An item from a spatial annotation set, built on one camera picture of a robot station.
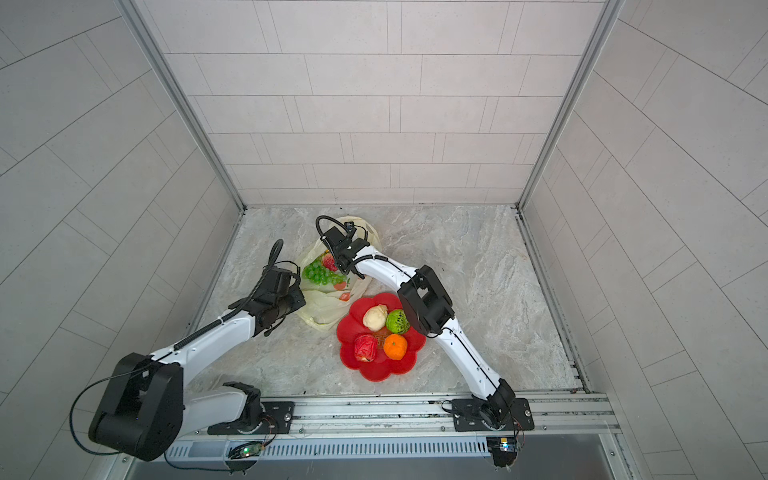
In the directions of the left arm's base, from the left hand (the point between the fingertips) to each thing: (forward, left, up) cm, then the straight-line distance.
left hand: (308, 290), depth 89 cm
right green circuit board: (-37, -53, -3) cm, 65 cm away
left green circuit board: (-39, +6, 0) cm, 39 cm away
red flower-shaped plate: (-10, -14, -2) cm, 18 cm away
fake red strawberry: (+11, -4, 0) cm, 11 cm away
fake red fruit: (-17, -19, +2) cm, 26 cm away
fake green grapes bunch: (+6, -2, -1) cm, 7 cm away
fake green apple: (-10, -27, +3) cm, 29 cm away
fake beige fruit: (-9, -21, +2) cm, 23 cm away
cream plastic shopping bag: (-5, -6, +2) cm, 8 cm away
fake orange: (-17, -26, +1) cm, 31 cm away
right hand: (+14, -11, -4) cm, 18 cm away
